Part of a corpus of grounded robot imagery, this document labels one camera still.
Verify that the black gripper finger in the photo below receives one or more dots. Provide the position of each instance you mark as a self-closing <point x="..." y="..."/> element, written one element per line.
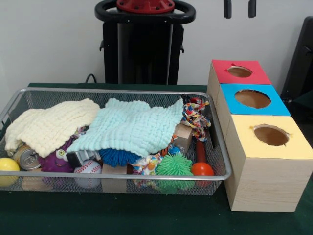
<point x="252" y="8"/>
<point x="227" y="8"/>

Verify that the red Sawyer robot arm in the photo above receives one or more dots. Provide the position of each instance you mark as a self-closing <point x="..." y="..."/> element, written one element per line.
<point x="146" y="6"/>

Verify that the wooden box with three holes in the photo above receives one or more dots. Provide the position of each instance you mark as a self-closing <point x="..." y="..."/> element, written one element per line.
<point x="266" y="186"/>

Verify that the clear mesh bin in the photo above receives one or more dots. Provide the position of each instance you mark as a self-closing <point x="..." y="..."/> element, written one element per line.
<point x="61" y="98"/>

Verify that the black flat panel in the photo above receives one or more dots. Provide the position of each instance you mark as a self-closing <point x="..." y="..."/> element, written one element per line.
<point x="300" y="61"/>

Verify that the green cloth on side table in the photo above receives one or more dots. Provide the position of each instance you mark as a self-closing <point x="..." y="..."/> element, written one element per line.
<point x="304" y="107"/>

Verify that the light blue waffle cloth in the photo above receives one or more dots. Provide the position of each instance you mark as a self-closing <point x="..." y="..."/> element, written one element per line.
<point x="132" y="127"/>

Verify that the orange red ball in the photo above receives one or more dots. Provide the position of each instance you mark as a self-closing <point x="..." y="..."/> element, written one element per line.
<point x="201" y="169"/>

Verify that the green spiky ball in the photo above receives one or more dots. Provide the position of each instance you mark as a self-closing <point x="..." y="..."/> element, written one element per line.
<point x="173" y="165"/>

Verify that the blue spiky ball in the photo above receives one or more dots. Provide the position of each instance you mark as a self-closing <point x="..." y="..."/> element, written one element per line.
<point x="115" y="157"/>

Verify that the white baseball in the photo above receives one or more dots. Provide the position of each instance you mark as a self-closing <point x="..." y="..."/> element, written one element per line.
<point x="89" y="167"/>

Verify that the cream waffle cloth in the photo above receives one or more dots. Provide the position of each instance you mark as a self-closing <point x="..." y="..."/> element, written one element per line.
<point x="49" y="122"/>

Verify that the dark green tablecloth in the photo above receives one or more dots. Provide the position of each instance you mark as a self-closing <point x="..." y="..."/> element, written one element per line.
<point x="146" y="215"/>

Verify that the purple monster toy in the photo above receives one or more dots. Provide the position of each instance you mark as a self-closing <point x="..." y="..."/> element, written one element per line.
<point x="52" y="162"/>

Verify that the drink can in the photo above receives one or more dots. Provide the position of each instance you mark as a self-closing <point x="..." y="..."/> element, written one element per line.
<point x="28" y="159"/>

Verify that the yellow ball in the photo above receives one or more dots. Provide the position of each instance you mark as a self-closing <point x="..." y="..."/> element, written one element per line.
<point x="8" y="165"/>

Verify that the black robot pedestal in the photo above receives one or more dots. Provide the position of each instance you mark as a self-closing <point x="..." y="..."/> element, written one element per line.
<point x="144" y="54"/>

